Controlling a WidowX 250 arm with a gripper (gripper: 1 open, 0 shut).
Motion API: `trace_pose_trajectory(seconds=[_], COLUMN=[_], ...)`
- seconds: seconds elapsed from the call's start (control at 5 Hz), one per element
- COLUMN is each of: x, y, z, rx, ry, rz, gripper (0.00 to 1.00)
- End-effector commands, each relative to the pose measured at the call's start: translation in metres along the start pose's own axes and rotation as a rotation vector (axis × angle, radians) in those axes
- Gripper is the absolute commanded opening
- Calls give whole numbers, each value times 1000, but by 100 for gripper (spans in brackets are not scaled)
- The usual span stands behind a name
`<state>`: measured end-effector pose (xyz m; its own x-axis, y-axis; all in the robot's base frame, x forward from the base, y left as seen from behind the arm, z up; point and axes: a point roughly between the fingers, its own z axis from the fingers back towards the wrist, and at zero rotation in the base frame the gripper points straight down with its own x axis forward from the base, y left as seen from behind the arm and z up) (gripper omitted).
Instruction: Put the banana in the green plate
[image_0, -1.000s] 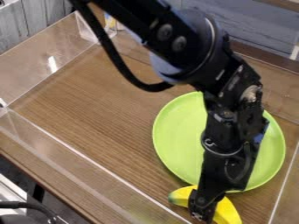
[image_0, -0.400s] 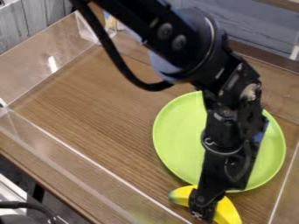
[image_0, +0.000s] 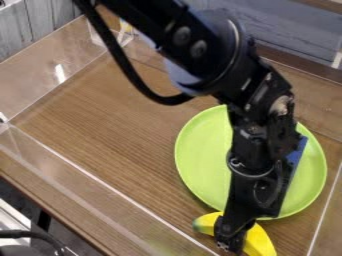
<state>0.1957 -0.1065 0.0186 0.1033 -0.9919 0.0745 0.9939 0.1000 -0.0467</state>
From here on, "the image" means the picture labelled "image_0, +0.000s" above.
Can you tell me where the blue plastic block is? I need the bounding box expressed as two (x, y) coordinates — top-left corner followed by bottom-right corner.
(286, 136), (309, 171)

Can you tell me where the black cable lower left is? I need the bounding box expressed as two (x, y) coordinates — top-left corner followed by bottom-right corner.
(0, 229), (69, 256)

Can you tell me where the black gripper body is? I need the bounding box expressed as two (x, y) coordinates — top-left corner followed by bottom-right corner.
(220, 116), (309, 234)

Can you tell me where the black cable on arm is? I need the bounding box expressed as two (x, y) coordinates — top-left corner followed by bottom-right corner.
(73, 0), (195, 106)

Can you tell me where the clear acrylic enclosure wall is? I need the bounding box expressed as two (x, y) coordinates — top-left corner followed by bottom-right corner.
(0, 18), (342, 256)

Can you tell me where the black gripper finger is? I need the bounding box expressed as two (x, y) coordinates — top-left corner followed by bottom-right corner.
(214, 216), (256, 255)

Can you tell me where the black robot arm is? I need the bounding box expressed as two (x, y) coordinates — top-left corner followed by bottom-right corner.
(74, 0), (305, 254)

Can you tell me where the yellow toy banana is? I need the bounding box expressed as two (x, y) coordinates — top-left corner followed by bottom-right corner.
(193, 211), (278, 256)

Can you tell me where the green plate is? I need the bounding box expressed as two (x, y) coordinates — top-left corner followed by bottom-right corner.
(174, 105), (328, 218)

